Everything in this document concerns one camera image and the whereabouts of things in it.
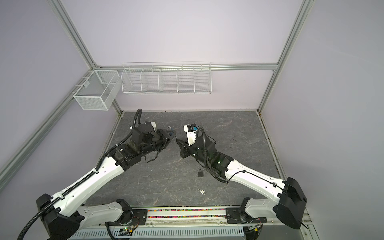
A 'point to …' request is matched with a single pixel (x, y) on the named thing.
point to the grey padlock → (200, 173)
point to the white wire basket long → (166, 78)
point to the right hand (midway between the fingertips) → (176, 141)
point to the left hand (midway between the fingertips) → (176, 135)
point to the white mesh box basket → (99, 91)
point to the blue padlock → (169, 128)
